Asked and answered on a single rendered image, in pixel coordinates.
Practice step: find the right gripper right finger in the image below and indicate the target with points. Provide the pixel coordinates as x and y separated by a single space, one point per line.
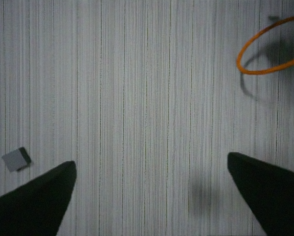
267 189

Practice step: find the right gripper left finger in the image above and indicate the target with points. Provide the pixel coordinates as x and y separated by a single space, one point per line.
37 208

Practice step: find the orange cable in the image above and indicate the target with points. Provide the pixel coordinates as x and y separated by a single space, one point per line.
266 71

